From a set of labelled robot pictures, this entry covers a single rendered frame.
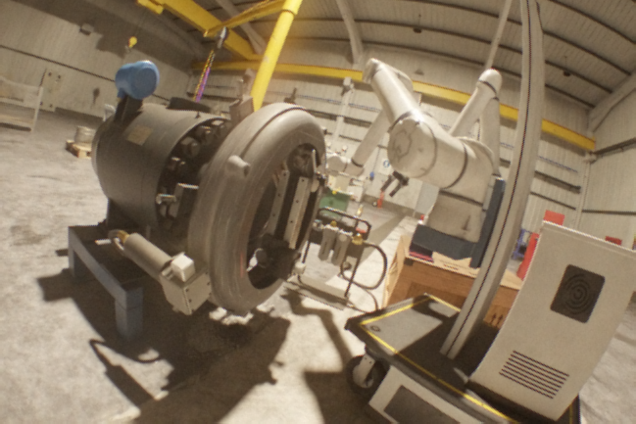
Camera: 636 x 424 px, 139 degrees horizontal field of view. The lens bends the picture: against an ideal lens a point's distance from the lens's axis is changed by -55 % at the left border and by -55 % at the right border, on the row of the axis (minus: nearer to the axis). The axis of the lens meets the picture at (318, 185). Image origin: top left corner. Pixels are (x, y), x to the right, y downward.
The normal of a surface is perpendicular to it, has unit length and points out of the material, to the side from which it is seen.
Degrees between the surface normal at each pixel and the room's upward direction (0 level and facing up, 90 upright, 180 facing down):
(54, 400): 0
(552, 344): 90
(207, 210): 84
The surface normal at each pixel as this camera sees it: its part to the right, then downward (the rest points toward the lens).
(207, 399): 0.29, -0.96
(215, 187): -0.20, -0.22
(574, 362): -0.74, -0.18
